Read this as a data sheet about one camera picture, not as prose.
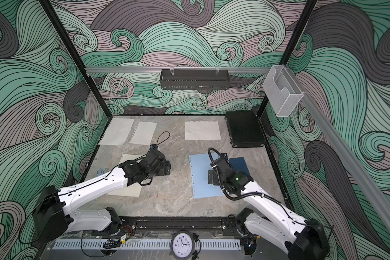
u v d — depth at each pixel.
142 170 0.60
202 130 1.14
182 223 0.75
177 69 0.94
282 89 0.78
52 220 0.38
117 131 1.10
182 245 0.67
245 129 1.16
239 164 0.97
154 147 0.73
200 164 0.96
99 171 0.90
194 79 0.94
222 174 0.59
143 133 1.09
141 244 0.70
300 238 0.38
